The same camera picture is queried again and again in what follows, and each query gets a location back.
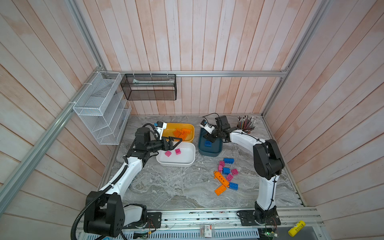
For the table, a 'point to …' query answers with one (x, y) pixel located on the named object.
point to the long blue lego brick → (229, 160)
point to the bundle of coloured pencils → (246, 124)
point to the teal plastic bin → (206, 147)
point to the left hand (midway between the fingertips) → (177, 142)
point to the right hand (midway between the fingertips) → (206, 132)
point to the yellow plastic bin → (171, 127)
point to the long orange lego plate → (218, 175)
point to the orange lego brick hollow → (183, 136)
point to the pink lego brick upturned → (222, 163)
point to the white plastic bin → (182, 155)
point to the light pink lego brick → (168, 153)
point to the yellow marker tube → (295, 230)
